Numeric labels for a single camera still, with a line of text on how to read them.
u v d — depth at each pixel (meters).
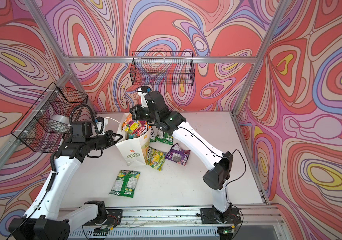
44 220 0.37
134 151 0.77
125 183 0.82
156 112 0.52
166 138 1.01
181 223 0.73
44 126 0.72
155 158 0.91
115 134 0.71
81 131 0.54
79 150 0.51
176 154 0.92
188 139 0.49
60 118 0.73
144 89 0.60
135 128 0.71
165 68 0.96
